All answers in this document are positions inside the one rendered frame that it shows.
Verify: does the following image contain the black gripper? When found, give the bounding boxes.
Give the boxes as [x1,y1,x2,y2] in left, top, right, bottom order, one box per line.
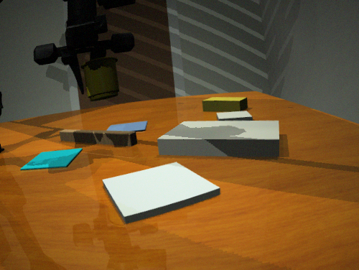
[33,9,135,94]

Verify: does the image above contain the white flat slab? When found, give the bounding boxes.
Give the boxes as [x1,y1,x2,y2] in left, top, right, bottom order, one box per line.
[102,162,220,224]

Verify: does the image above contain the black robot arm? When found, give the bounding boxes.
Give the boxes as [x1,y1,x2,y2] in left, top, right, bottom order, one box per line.
[63,0,136,47]

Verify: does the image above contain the olive-yellow rectangular block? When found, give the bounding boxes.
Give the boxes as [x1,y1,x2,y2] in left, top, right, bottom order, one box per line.
[202,97,248,112]

